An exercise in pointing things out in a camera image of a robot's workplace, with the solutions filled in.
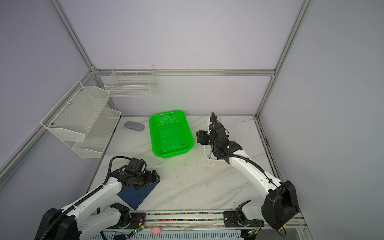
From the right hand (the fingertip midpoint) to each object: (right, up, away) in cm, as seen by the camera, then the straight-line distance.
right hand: (200, 132), depth 80 cm
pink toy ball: (-21, -47, -10) cm, 53 cm away
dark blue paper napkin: (-35, -35, -2) cm, 50 cm away
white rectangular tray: (+7, -15, +18) cm, 25 cm away
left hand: (-27, -28, +3) cm, 39 cm away
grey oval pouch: (-49, +4, +31) cm, 59 cm away
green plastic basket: (-21, -2, +28) cm, 35 cm away
